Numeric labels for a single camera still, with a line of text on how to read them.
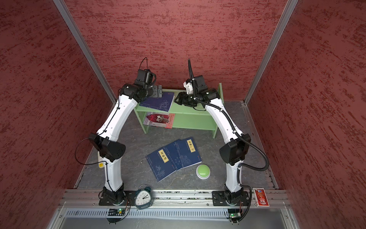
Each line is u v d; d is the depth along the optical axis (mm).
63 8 711
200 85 613
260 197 739
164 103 807
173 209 724
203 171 821
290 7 711
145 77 603
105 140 486
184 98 686
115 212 722
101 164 831
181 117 918
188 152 900
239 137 485
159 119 920
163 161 870
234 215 699
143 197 710
